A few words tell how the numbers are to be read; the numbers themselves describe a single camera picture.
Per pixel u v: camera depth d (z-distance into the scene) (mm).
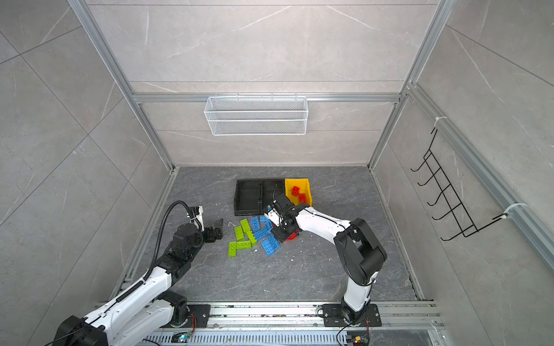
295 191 1072
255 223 956
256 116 1005
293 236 912
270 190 1136
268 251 874
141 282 512
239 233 927
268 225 930
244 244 903
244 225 953
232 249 895
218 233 762
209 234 745
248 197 1109
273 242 904
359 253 470
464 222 582
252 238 901
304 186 1068
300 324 730
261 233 927
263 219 959
